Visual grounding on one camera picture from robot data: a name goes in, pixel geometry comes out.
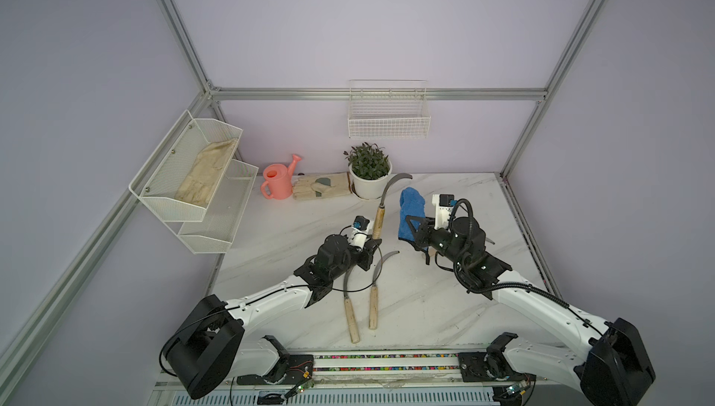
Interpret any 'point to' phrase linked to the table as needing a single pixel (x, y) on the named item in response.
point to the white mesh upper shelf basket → (180, 179)
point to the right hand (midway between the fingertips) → (409, 221)
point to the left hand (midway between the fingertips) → (376, 241)
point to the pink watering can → (279, 178)
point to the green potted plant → (369, 161)
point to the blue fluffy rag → (411, 204)
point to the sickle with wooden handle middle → (374, 294)
